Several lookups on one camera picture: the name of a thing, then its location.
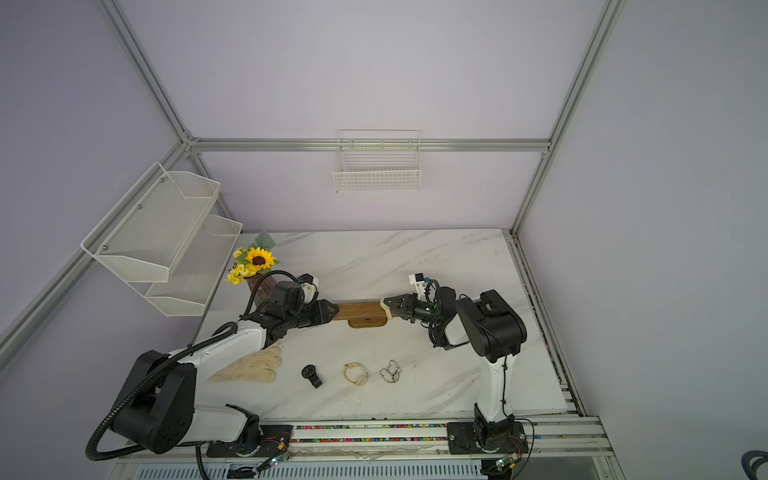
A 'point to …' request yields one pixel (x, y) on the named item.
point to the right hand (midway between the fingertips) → (386, 306)
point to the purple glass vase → (264, 291)
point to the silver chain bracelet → (391, 374)
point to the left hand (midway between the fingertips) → (333, 313)
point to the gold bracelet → (362, 380)
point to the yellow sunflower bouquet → (255, 259)
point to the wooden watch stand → (361, 314)
